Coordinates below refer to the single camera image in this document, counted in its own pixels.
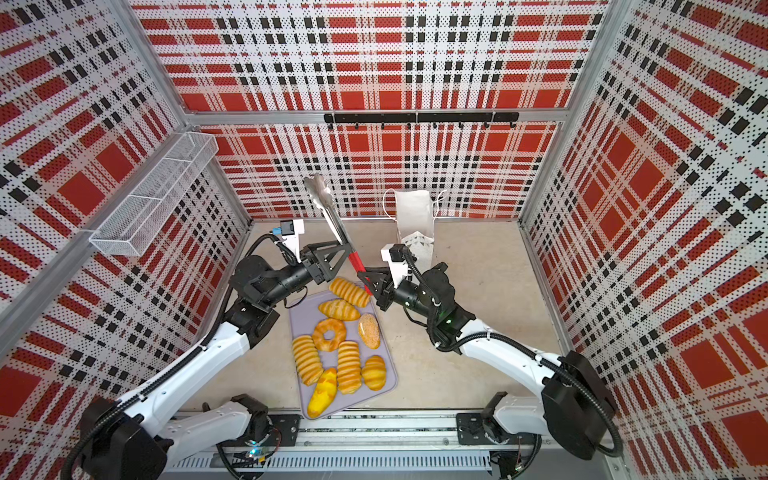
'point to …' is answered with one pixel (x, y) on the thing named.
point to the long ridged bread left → (307, 358)
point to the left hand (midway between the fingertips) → (347, 250)
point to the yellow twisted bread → (325, 390)
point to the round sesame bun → (369, 329)
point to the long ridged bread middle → (349, 367)
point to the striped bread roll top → (350, 293)
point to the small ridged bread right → (374, 373)
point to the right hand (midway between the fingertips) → (360, 275)
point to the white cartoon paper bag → (415, 225)
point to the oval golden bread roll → (338, 309)
